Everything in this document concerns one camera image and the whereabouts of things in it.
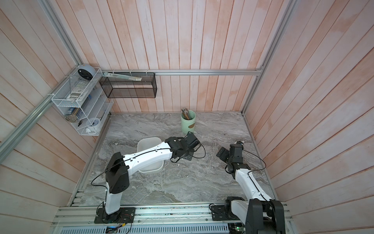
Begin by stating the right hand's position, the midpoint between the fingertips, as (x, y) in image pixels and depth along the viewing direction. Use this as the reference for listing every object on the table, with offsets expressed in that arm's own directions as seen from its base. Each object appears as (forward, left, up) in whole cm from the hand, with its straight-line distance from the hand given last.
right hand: (225, 151), depth 90 cm
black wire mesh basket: (+40, +77, +19) cm, 89 cm away
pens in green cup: (+24, +25, +10) cm, 36 cm away
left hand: (-5, +24, +5) cm, 25 cm away
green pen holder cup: (+19, +23, +2) cm, 30 cm away
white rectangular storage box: (+10, +55, -7) cm, 56 cm away
